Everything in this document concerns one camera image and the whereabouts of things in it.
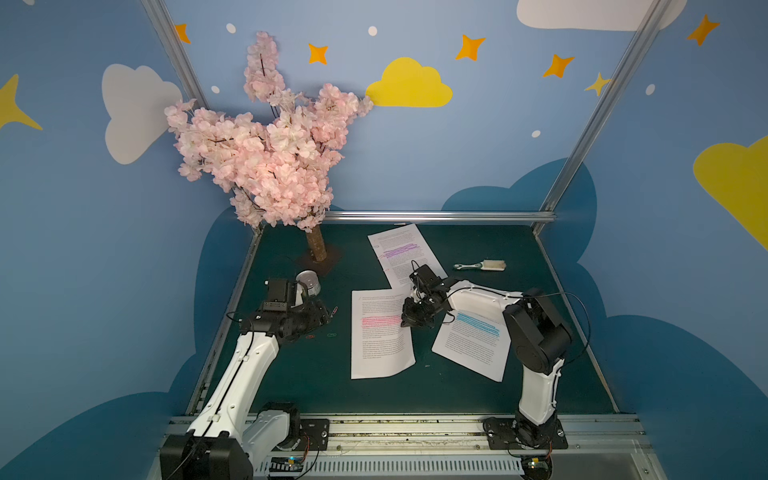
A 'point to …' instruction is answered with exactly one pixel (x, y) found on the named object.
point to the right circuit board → (536, 467)
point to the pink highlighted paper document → (380, 345)
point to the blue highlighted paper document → (475, 332)
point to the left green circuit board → (286, 464)
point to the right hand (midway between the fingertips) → (403, 321)
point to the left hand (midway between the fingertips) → (320, 314)
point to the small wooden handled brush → (485, 265)
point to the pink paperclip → (335, 310)
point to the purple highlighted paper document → (397, 249)
